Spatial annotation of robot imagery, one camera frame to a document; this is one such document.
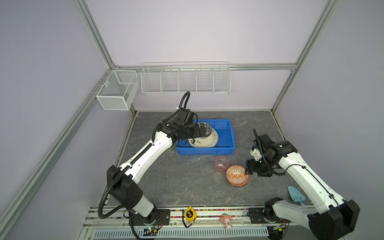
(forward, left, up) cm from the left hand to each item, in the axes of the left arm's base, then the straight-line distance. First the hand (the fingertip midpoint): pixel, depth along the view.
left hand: (200, 133), depth 77 cm
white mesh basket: (+39, +52, 0) cm, 65 cm away
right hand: (-19, -25, -11) cm, 34 cm away
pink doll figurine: (-37, -10, -21) cm, 43 cm away
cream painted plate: (+8, -7, -21) cm, 24 cm away
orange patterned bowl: (-17, -19, -20) cm, 32 cm away
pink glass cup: (-8, -13, -23) cm, 28 cm away
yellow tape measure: (-34, +7, -21) cm, 40 cm away
